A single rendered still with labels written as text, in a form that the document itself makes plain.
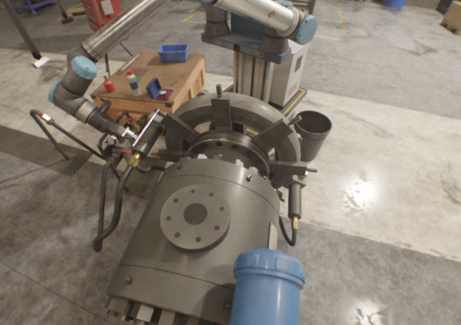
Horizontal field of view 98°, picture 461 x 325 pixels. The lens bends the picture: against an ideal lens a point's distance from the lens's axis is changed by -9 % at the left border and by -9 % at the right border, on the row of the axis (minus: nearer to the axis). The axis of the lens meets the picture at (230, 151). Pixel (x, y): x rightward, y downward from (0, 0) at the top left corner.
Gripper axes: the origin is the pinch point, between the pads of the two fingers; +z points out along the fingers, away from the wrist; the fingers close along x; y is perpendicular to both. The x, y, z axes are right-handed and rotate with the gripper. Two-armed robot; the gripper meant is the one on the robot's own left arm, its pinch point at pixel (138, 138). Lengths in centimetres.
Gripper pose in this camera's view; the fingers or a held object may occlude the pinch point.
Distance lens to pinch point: 104.6
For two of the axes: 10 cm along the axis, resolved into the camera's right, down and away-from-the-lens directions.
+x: 5.7, -2.2, -8.0
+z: 7.5, 5.5, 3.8
